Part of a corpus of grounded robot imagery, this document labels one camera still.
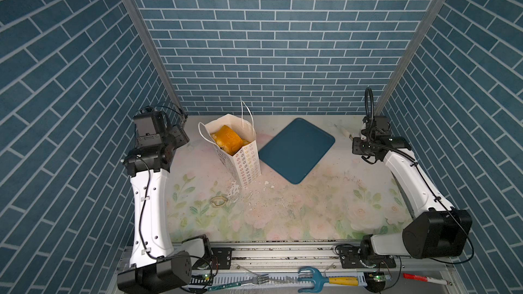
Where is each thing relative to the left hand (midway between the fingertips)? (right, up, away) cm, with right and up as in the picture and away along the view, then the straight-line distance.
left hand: (175, 131), depth 69 cm
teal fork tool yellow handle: (+49, -51, -1) cm, 71 cm away
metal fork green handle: (+29, -51, 0) cm, 59 cm away
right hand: (+69, -4, +14) cm, 70 cm away
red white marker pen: (+87, -51, 0) cm, 101 cm away
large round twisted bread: (+16, -4, +11) cm, 19 cm away
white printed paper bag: (+22, -14, +12) cm, 29 cm away
